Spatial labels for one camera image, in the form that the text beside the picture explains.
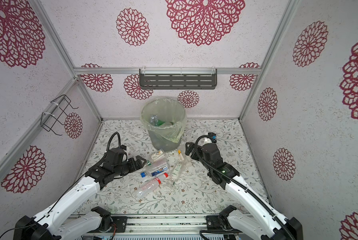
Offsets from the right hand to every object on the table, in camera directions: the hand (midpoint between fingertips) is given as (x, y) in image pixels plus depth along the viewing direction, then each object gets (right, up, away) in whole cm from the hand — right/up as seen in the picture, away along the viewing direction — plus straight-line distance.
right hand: (192, 144), depth 75 cm
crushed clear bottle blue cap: (-20, -16, +12) cm, 28 cm away
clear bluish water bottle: (-22, +14, +17) cm, 31 cm away
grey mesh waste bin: (-20, 0, +17) cm, 27 cm away
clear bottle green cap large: (-11, +12, +27) cm, 32 cm away
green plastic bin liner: (-16, +17, +28) cm, 37 cm away
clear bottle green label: (-8, -17, +10) cm, 21 cm away
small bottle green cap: (-20, -9, +17) cm, 28 cm away
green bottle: (-19, +13, +24) cm, 33 cm away
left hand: (-28, -12, +6) cm, 31 cm away
